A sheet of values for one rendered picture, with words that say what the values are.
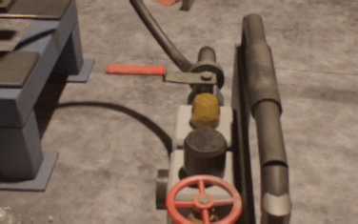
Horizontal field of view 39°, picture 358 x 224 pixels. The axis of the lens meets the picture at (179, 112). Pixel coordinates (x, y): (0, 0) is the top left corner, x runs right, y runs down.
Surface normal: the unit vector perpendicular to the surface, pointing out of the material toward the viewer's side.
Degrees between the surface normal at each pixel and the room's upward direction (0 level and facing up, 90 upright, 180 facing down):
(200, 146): 0
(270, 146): 15
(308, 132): 0
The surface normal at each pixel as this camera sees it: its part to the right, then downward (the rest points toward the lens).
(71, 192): 0.00, -0.81
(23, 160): -0.06, 0.58
